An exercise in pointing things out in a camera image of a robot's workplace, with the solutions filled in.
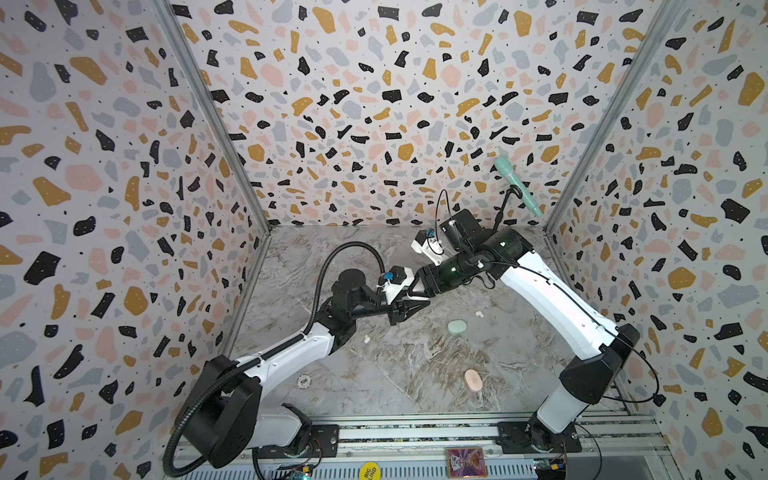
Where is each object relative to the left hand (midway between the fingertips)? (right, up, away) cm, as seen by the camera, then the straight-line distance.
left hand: (429, 292), depth 71 cm
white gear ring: (-35, -25, +13) cm, 45 cm away
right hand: (-4, +2, -2) cm, 4 cm away
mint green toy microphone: (+35, +27, +26) cm, 51 cm away
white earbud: (+19, -10, +26) cm, 34 cm away
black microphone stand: (+29, +25, +37) cm, 53 cm away
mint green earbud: (-17, -17, +20) cm, 31 cm away
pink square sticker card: (+9, -40, -1) cm, 41 cm away
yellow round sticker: (-14, -41, -2) cm, 44 cm away
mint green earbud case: (+11, -13, +22) cm, 28 cm away
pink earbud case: (+13, -25, +11) cm, 30 cm away
